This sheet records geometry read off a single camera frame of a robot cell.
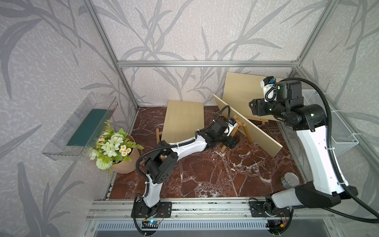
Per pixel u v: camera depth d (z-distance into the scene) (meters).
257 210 0.73
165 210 0.74
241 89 1.04
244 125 0.79
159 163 0.49
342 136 0.65
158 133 1.01
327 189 0.37
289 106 0.43
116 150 0.62
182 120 1.10
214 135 0.68
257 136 0.69
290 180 0.79
